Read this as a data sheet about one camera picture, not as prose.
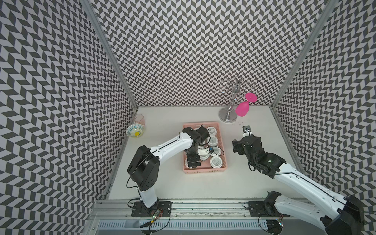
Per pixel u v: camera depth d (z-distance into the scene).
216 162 0.82
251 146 0.55
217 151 0.85
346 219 0.37
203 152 0.75
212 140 0.92
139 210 0.69
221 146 0.89
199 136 0.63
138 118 1.07
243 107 0.94
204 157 0.82
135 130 1.02
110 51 0.89
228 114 1.12
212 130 0.96
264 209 0.65
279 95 1.11
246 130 0.65
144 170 0.45
